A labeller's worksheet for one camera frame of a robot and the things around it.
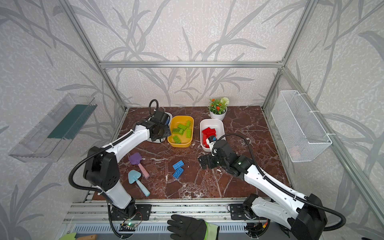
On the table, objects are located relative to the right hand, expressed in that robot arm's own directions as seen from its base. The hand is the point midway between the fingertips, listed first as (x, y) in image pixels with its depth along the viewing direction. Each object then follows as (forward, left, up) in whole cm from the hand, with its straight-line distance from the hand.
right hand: (206, 152), depth 78 cm
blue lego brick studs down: (-6, +16, -14) cm, 22 cm away
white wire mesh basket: (-3, -40, +19) cm, 44 cm away
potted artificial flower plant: (+34, -9, -2) cm, 35 cm away
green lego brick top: (+27, +17, -14) cm, 35 cm away
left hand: (+17, +24, -2) cm, 29 cm away
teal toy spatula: (-9, +41, -12) cm, 43 cm away
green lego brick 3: (+30, +12, -14) cm, 35 cm away
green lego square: (+23, +20, -14) cm, 34 cm away
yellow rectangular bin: (+13, +12, -12) cm, 21 cm away
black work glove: (-32, +9, -13) cm, 36 cm away
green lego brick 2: (+16, +19, -14) cm, 28 cm away
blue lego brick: (-1, +17, -14) cm, 22 cm away
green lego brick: (+21, +11, -14) cm, 28 cm away
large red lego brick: (+21, -3, -12) cm, 24 cm away
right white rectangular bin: (+28, -9, -13) cm, 32 cm away
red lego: (+19, 0, -14) cm, 24 cm away
